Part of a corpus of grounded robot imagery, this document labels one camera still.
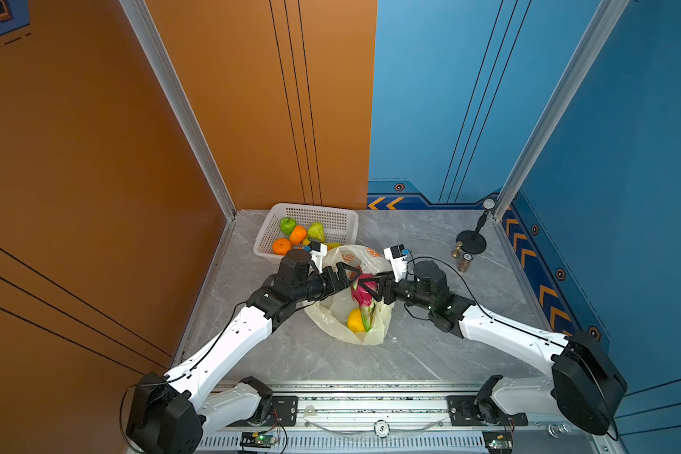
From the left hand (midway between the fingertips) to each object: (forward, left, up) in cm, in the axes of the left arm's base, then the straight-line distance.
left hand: (354, 274), depth 75 cm
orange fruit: (+23, +27, -17) cm, 39 cm away
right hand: (0, -4, -3) cm, 4 cm away
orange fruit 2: (+27, +21, -16) cm, 38 cm away
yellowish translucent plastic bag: (-4, +7, -17) cm, 19 cm away
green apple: (+33, +26, -16) cm, 45 cm away
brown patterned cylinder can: (+17, -39, -19) cm, 47 cm away
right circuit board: (-34, -37, -24) cm, 56 cm away
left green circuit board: (-35, +24, -23) cm, 48 cm away
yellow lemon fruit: (-8, 0, -12) cm, 15 cm away
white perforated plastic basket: (+35, +5, -18) cm, 40 cm away
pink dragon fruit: (-5, -3, -3) cm, 6 cm away
